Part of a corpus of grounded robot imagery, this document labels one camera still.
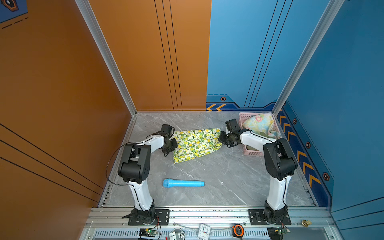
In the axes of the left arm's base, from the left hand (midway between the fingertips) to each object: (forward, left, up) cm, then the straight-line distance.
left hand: (175, 146), depth 100 cm
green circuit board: (-47, +9, -2) cm, 48 cm away
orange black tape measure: (-47, -33, +3) cm, 57 cm away
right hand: (+3, -28, +4) cm, 28 cm away
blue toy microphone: (-25, 0, +3) cm, 25 cm away
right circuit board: (-46, -55, +1) cm, 72 cm away
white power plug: (-48, -6, +7) cm, 49 cm away
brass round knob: (-43, -66, +3) cm, 79 cm away
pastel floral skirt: (+17, -61, +6) cm, 63 cm away
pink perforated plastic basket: (+24, -49, +5) cm, 55 cm away
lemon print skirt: (+1, -12, +2) cm, 12 cm away
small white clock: (-47, -18, +2) cm, 50 cm away
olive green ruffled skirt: (+5, -57, +8) cm, 58 cm away
